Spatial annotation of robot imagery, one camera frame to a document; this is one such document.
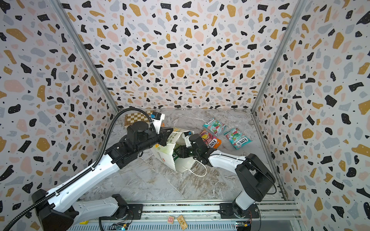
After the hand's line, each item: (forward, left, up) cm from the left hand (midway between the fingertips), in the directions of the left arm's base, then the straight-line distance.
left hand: (172, 127), depth 68 cm
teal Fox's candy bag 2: (+13, -41, -30) cm, 53 cm away
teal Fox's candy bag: (+24, -27, -31) cm, 48 cm away
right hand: (+1, +1, -21) cm, 21 cm away
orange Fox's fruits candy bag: (+12, -23, -32) cm, 41 cm away
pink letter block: (-33, +2, -32) cm, 46 cm away
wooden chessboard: (+34, +38, -32) cm, 60 cm away
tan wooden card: (-35, -4, -32) cm, 47 cm away
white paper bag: (-1, -2, -8) cm, 8 cm away
